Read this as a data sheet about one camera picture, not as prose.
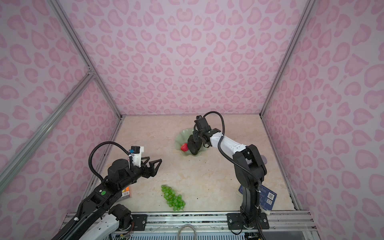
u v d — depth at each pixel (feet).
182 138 3.39
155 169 2.17
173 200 2.47
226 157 1.54
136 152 2.06
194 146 3.09
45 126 2.09
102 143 1.77
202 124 2.40
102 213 1.63
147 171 2.11
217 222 2.46
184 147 3.13
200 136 2.39
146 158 2.45
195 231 2.31
